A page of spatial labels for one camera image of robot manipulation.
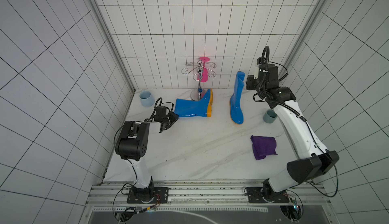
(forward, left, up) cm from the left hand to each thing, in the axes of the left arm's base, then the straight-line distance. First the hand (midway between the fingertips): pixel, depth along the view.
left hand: (176, 118), depth 101 cm
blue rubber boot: (+8, -40, +11) cm, 42 cm away
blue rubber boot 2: (+11, -5, -2) cm, 12 cm away
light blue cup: (+14, +22, +5) cm, 27 cm away
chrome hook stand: (+20, -16, +28) cm, 37 cm away
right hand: (+3, -43, +36) cm, 57 cm away
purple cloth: (-19, -54, 0) cm, 57 cm away
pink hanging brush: (+32, -20, +14) cm, 40 cm away
